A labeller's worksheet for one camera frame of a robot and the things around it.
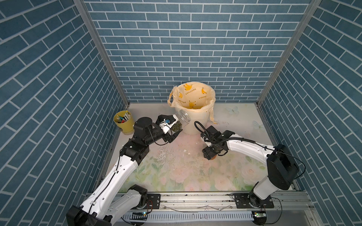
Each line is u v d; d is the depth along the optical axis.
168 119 0.57
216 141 0.67
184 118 0.64
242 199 0.74
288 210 0.75
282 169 0.45
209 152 0.77
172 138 0.63
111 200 0.42
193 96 0.97
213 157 0.76
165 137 0.62
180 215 0.71
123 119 0.96
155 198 0.75
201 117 0.85
